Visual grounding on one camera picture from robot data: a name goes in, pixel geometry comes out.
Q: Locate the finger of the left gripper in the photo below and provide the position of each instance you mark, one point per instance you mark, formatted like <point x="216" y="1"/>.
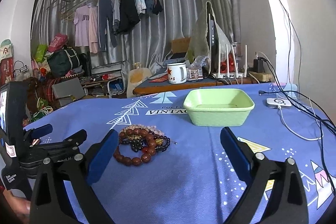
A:
<point x="74" y="140"/>
<point x="37" y="133"/>

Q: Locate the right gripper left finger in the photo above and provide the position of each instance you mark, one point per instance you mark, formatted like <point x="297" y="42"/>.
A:
<point x="50" y="202"/>

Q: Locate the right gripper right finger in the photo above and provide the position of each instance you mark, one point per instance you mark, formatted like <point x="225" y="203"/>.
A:
<point x="287" y="201"/>

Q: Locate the left hand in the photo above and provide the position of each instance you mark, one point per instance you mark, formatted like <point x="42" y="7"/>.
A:
<point x="14" y="209"/>

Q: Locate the grey box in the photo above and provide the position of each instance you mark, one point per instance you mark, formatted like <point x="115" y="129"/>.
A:
<point x="68" y="91"/>

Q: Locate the small cluttered low table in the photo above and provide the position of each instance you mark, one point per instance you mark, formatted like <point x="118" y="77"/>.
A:
<point x="107" y="85"/>

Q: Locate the dark green duffel bag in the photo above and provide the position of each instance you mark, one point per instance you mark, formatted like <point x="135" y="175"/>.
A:
<point x="63" y="61"/>

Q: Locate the green shopping bag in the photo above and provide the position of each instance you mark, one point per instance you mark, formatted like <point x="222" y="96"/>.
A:
<point x="40" y="53"/>

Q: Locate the white round-button remote device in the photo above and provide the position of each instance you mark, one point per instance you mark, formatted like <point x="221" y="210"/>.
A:
<point x="278" y="103"/>

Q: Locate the red pink bag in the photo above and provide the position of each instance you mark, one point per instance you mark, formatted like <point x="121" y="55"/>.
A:
<point x="59" y="41"/>

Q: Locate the blue patterned tablecloth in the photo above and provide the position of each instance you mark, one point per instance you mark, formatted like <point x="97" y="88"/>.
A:
<point x="194" y="181"/>

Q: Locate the wooden side desk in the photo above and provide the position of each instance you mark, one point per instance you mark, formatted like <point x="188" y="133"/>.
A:
<point x="148" y="87"/>

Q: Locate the red envelope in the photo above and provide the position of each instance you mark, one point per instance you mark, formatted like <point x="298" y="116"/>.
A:
<point x="161" y="79"/>

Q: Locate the green plastic tray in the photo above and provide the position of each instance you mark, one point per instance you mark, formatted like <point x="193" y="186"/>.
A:
<point x="218" y="107"/>

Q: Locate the white enamel star mug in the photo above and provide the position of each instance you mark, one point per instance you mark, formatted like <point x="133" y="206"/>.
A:
<point x="177" y="73"/>

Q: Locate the pink t-shirt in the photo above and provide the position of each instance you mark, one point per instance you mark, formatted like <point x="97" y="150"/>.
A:
<point x="81" y="22"/>

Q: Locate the light pink garment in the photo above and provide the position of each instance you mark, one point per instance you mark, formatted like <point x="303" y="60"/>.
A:
<point x="93" y="30"/>

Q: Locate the white wifi router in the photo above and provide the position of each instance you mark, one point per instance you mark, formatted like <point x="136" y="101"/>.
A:
<point x="227" y="64"/>

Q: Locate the black power adapter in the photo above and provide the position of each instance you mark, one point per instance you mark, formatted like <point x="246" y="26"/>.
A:
<point x="258" y="65"/>

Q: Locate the black hanging jacket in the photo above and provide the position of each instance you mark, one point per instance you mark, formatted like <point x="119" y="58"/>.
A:
<point x="128" y="16"/>

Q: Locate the grey curtain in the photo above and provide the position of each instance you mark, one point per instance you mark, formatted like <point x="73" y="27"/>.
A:
<point x="148" y="43"/>

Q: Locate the clear plastic snack bag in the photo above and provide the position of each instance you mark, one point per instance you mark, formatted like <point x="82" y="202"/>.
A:
<point x="198" y="69"/>

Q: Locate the blue jeans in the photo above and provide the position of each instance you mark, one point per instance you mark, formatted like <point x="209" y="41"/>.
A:
<point x="105" y="24"/>

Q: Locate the cardboard box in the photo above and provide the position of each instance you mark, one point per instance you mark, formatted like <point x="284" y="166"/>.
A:
<point x="180" y="45"/>

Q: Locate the white blue hanging shirt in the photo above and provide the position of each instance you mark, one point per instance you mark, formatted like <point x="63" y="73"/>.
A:
<point x="140" y="6"/>

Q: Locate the monitor under dotted cloth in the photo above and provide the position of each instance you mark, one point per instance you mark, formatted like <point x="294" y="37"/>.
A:
<point x="206" y="35"/>

